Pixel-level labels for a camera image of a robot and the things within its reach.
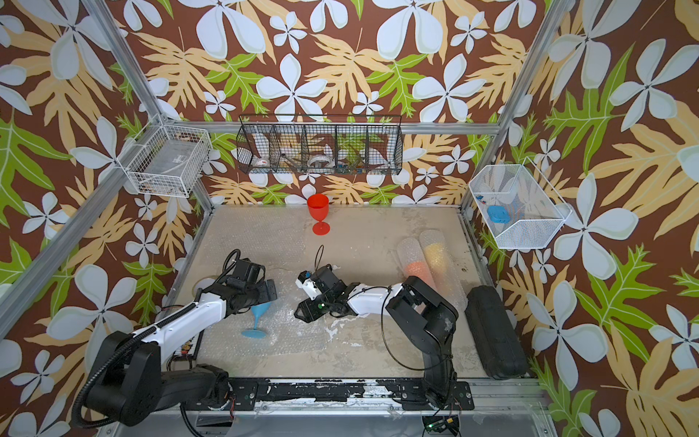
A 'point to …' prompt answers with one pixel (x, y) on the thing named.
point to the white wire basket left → (167, 159)
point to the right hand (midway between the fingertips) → (299, 310)
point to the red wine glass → (319, 205)
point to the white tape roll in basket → (320, 158)
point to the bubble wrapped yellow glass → (442, 269)
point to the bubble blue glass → (288, 335)
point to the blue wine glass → (257, 309)
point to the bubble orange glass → (413, 261)
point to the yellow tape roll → (193, 292)
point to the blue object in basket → (499, 214)
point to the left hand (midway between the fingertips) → (265, 288)
